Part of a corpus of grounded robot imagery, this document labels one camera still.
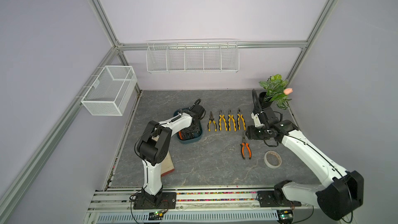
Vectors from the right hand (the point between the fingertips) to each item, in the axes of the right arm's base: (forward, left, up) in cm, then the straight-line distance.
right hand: (249, 132), depth 82 cm
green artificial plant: (+25, -18, +9) cm, 32 cm away
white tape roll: (-13, -10, -13) cm, 21 cm away
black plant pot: (+20, -13, +1) cm, 24 cm away
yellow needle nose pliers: (+17, +20, -13) cm, 29 cm away
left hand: (+8, +32, -11) cm, 35 cm away
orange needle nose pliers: (-4, +2, -13) cm, 14 cm away
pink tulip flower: (+16, -20, +14) cm, 30 cm away
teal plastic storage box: (+5, +32, -11) cm, 35 cm away
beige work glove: (-13, +45, -14) cm, 49 cm away
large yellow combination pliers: (+20, +12, -14) cm, 27 cm away
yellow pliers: (+19, 0, -14) cm, 24 cm away
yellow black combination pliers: (+18, +7, -13) cm, 23 cm away
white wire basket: (+16, +76, +12) cm, 79 cm away
